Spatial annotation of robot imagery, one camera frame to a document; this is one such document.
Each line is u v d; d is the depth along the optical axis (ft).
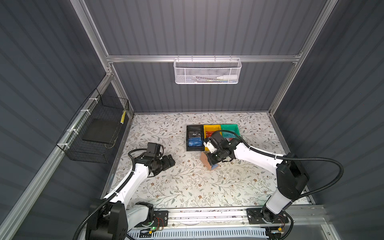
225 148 2.08
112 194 1.41
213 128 3.33
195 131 3.53
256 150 1.77
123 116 2.74
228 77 2.84
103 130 2.38
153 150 2.20
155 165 2.14
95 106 2.52
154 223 2.38
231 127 3.46
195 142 3.31
